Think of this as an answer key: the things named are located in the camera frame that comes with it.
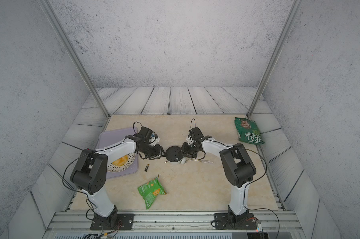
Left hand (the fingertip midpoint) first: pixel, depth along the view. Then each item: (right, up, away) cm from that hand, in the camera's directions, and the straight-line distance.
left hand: (165, 156), depth 90 cm
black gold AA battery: (-12, -7, +1) cm, 14 cm away
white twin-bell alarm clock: (+4, 0, +3) cm, 6 cm away
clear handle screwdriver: (+23, -4, +4) cm, 23 cm away
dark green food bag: (+56, +14, +17) cm, 61 cm away
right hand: (+9, +1, +3) cm, 9 cm away
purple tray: (-45, +9, +20) cm, 50 cm away
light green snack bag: (-7, -16, -12) cm, 21 cm away
